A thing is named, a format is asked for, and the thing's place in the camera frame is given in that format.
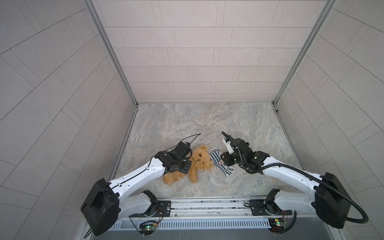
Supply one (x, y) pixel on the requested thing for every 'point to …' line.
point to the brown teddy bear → (200, 160)
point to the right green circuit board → (277, 225)
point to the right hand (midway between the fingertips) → (221, 157)
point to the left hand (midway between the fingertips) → (190, 164)
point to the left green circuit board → (147, 228)
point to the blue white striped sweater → (215, 157)
